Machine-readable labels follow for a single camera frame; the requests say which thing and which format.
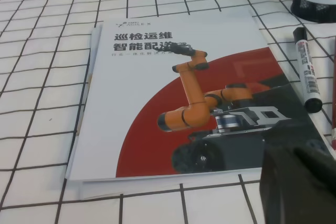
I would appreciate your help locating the white marker with black caps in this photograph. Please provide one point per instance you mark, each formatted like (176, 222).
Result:
(311, 93)

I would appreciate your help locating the white checkered tablecloth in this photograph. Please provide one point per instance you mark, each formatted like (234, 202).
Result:
(44, 66)

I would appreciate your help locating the robot brochure with orange arm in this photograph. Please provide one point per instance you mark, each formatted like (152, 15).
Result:
(187, 117)

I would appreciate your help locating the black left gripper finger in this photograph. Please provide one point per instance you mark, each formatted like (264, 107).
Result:
(297, 185)

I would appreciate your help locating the red and black pencil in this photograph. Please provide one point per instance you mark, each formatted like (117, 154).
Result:
(333, 107)

